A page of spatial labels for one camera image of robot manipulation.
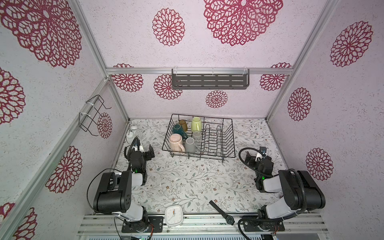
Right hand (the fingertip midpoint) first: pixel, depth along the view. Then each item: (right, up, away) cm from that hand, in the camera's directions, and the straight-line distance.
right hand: (256, 151), depth 92 cm
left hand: (-70, +3, +1) cm, 70 cm away
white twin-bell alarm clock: (-79, +11, +5) cm, 80 cm away
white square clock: (-49, -30, -17) cm, 60 cm away
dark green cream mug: (-50, +14, +6) cm, 52 cm away
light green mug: (-37, +17, +11) cm, 42 cm away
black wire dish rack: (-34, +9, +8) cm, 36 cm away
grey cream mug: (-41, +4, 0) cm, 41 cm away
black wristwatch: (-21, -32, -16) cm, 42 cm away
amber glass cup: (-46, +16, +15) cm, 51 cm away
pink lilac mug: (-50, +6, -2) cm, 50 cm away
